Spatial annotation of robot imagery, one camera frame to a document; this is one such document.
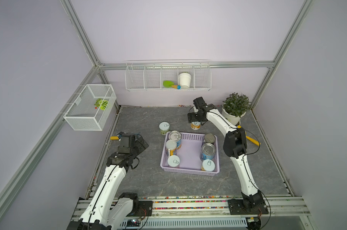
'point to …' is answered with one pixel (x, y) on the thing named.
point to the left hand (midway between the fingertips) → (140, 146)
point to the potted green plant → (235, 107)
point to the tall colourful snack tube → (171, 145)
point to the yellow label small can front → (208, 165)
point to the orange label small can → (195, 125)
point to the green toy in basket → (103, 105)
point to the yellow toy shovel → (255, 142)
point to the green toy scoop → (167, 84)
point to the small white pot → (184, 79)
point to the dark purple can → (209, 138)
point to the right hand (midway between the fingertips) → (194, 117)
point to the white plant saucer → (238, 123)
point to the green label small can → (164, 127)
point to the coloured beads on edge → (190, 197)
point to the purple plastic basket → (190, 153)
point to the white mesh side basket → (91, 109)
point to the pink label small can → (173, 161)
